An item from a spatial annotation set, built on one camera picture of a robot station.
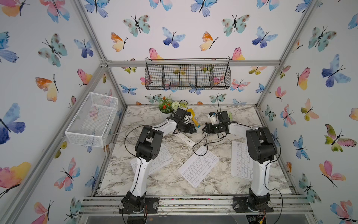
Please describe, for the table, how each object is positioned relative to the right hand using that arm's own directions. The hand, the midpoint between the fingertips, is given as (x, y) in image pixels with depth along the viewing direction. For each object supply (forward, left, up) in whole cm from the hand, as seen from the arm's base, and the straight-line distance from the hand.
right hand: (205, 127), depth 101 cm
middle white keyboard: (-28, +5, -4) cm, 29 cm away
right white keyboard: (-24, -22, -4) cm, 33 cm away
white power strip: (-8, +14, -3) cm, 16 cm away
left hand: (0, +8, -1) cm, 8 cm away
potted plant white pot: (+10, +27, +9) cm, 30 cm away
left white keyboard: (-22, +27, -4) cm, 35 cm away
